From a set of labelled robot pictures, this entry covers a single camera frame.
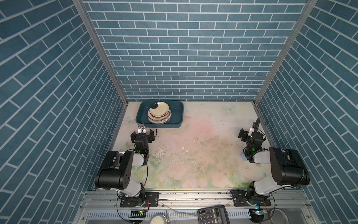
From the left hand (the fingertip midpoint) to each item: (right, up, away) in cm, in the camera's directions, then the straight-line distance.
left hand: (143, 129), depth 92 cm
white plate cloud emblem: (+8, +6, +11) cm, 15 cm away
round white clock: (+16, -39, -27) cm, 50 cm away
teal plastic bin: (+10, +11, +12) cm, 19 cm away
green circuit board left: (+5, -42, -20) cm, 47 cm away
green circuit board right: (+66, -42, -21) cm, 81 cm away
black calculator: (+44, -39, -25) cm, 64 cm away
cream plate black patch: (+4, +17, +19) cm, 26 cm away
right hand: (+72, +1, 0) cm, 72 cm away
